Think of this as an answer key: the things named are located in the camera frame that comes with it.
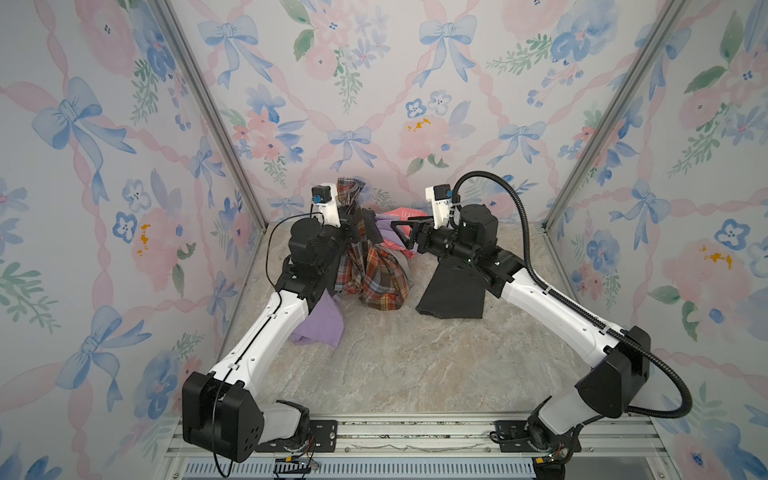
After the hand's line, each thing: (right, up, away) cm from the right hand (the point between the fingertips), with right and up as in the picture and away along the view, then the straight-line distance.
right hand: (398, 220), depth 70 cm
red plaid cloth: (-5, -13, +14) cm, 20 cm away
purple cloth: (-22, -29, +20) cm, 41 cm away
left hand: (-10, +5, +1) cm, 12 cm away
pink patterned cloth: (+3, +5, +28) cm, 28 cm away
